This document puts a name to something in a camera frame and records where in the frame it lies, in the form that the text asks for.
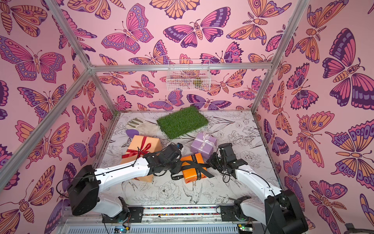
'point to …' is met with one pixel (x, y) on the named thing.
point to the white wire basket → (184, 74)
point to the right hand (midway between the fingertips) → (206, 159)
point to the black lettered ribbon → (193, 163)
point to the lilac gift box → (208, 148)
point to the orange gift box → (190, 175)
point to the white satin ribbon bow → (205, 136)
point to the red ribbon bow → (139, 152)
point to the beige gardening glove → (144, 127)
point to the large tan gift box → (140, 146)
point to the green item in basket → (197, 82)
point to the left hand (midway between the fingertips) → (182, 163)
